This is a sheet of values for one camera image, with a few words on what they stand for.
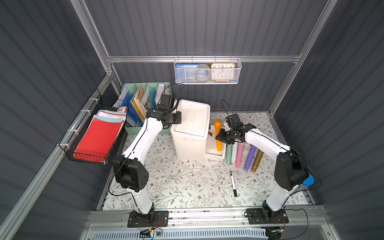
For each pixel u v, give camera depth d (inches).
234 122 28.4
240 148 38.0
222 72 34.9
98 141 28.4
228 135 30.9
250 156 36.8
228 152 37.8
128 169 18.0
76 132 25.3
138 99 37.0
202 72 35.7
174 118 29.2
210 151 38.7
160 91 39.0
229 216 29.7
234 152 37.9
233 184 33.2
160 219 28.9
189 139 30.3
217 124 37.9
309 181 26.0
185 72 36.4
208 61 35.0
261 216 27.8
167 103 24.9
